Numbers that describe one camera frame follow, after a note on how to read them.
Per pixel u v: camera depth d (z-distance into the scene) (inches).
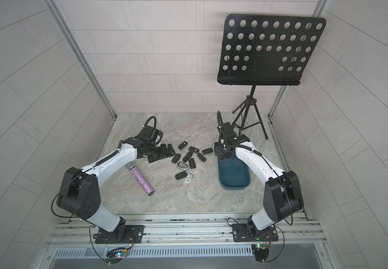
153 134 27.3
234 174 34.5
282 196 16.8
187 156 37.2
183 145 39.2
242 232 28.2
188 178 34.3
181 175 34.9
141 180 33.1
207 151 38.6
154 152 28.6
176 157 37.2
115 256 25.8
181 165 35.9
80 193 16.8
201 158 37.0
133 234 28.0
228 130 26.2
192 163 36.7
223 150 29.1
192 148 38.9
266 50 26.3
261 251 26.8
